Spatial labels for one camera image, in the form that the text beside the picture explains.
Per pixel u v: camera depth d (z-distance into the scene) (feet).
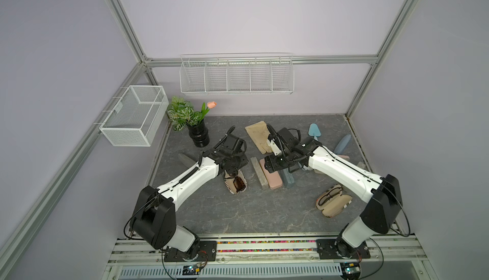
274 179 2.98
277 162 2.34
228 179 2.97
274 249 2.48
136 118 2.72
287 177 2.86
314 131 3.70
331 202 2.78
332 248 2.42
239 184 2.95
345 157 3.15
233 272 5.16
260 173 2.91
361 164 2.99
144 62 3.02
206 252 2.41
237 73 3.22
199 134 3.31
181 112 2.79
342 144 3.33
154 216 1.37
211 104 2.92
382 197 1.38
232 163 2.23
